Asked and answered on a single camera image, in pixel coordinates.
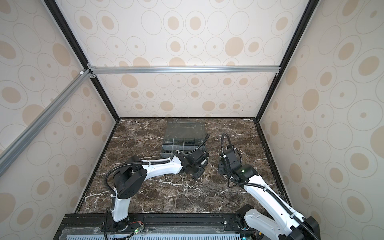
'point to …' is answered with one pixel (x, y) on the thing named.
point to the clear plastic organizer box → (183, 135)
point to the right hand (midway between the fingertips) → (224, 164)
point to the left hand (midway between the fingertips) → (204, 169)
